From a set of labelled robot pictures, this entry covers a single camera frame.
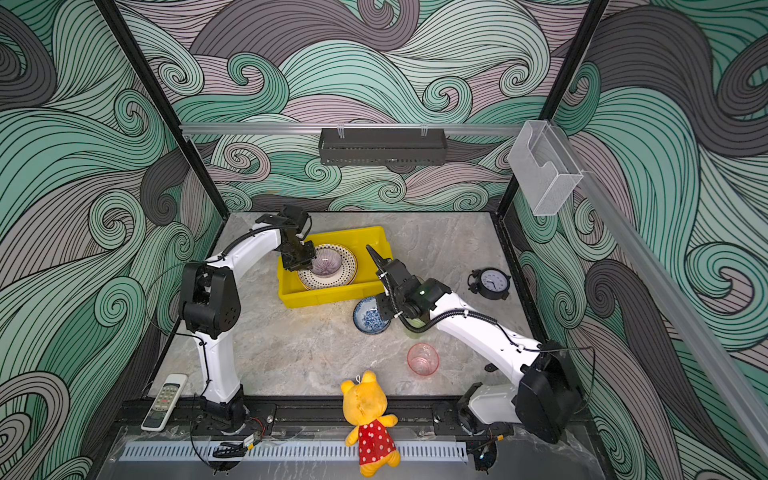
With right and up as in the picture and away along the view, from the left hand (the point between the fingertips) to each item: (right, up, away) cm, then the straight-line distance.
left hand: (314, 262), depth 94 cm
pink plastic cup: (+34, -26, -11) cm, 44 cm away
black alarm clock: (+58, -7, +2) cm, 58 cm away
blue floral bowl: (+17, -16, -6) cm, 25 cm away
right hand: (+23, -10, -14) cm, 29 cm away
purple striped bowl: (+3, 0, +4) cm, 5 cm away
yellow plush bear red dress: (+17, -31, -26) cm, 44 cm away
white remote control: (-34, -34, -20) cm, 52 cm away
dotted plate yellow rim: (+10, -4, +3) cm, 11 cm away
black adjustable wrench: (+52, -28, -13) cm, 61 cm away
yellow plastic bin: (+17, -7, -3) cm, 18 cm away
